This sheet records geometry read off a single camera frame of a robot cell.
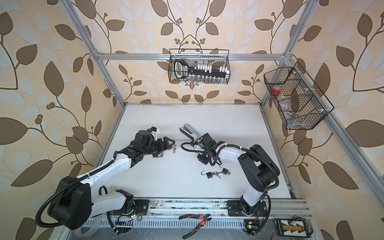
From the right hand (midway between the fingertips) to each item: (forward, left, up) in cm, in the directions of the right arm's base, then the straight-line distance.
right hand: (202, 156), depth 92 cm
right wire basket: (+9, -49, +34) cm, 61 cm away
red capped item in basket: (+27, -45, +30) cm, 60 cm away
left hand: (+2, +17, +14) cm, 22 cm away
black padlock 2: (-10, -13, 0) cm, 17 cm away
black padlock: (-11, -3, +1) cm, 12 cm away
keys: (-11, -8, -1) cm, 13 cm away
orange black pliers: (-31, +3, +2) cm, 32 cm away
